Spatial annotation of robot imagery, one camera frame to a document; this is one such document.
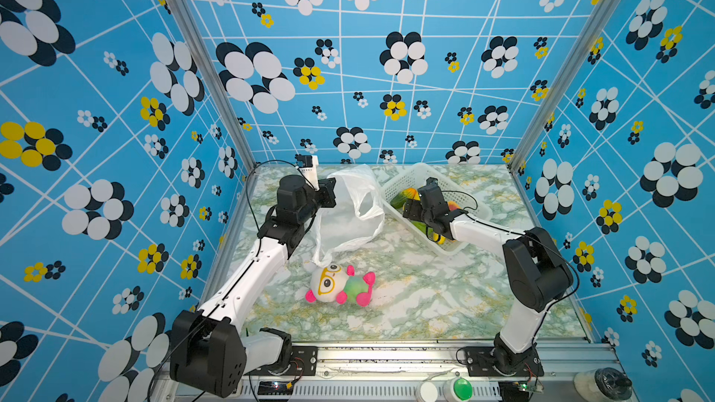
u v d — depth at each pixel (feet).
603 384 2.03
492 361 2.36
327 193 2.22
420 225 3.04
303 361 2.40
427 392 2.07
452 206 3.31
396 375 2.37
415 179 3.58
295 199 1.90
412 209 2.84
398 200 3.36
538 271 1.60
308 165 2.18
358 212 2.83
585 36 2.66
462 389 2.04
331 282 2.64
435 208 2.43
